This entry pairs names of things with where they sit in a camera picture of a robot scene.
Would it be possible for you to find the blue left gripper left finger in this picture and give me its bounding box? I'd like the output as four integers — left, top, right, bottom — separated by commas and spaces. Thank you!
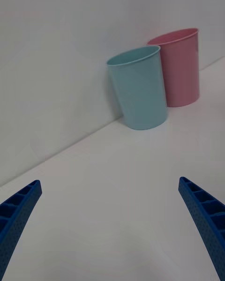
0, 179, 43, 281

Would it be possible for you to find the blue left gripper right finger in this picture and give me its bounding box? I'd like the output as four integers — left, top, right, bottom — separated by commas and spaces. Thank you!
178, 177, 225, 281

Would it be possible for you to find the pale blue plastic bin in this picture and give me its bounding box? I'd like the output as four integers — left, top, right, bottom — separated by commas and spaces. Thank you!
106, 45, 168, 131

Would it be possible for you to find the pink plastic bin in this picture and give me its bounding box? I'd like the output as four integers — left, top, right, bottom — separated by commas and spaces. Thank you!
146, 28, 201, 108

